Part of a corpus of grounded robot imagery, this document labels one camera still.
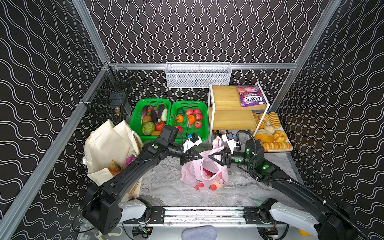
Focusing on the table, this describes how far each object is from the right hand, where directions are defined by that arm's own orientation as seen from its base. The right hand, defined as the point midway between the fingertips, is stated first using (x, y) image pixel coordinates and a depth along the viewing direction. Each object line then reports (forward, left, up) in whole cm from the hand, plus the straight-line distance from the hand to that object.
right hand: (210, 155), depth 70 cm
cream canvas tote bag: (+7, +52, 0) cm, 52 cm away
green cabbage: (+28, +39, -14) cm, 50 cm away
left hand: (-2, +3, 0) cm, 3 cm away
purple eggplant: (+43, +39, -17) cm, 61 cm away
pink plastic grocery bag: (-4, +2, -13) cm, 14 cm away
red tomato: (+32, +33, -16) cm, 48 cm away
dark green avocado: (+47, +20, -17) cm, 53 cm away
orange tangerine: (+40, +11, -18) cm, 45 cm away
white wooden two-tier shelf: (+40, -13, -12) cm, 44 cm away
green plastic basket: (+35, +51, -15) cm, 63 cm away
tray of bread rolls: (+29, -44, -21) cm, 57 cm away
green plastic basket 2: (+51, +5, -19) cm, 54 cm away
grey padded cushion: (-28, +3, -21) cm, 35 cm away
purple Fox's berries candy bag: (+28, -22, +12) cm, 38 cm away
